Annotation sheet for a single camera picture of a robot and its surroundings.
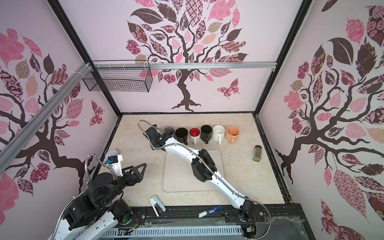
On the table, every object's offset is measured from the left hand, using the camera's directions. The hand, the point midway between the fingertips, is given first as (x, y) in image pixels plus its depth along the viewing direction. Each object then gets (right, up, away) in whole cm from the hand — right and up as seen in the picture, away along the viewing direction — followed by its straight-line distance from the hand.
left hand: (141, 169), depth 69 cm
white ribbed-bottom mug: (+41, +15, +32) cm, 55 cm away
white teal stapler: (+6, -21, +6) cm, 23 cm away
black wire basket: (-34, +59, +53) cm, 87 cm away
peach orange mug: (+51, +16, +30) cm, 61 cm away
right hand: (+1, +11, +27) cm, 29 cm away
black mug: (+33, +16, +30) cm, 47 cm away
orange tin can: (-28, +3, +23) cm, 36 cm away
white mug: (+25, +14, +35) cm, 45 cm away
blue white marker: (+29, -24, +4) cm, 38 cm away
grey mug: (+8, +18, +28) cm, 34 cm away
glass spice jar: (+65, +3, +24) cm, 70 cm away
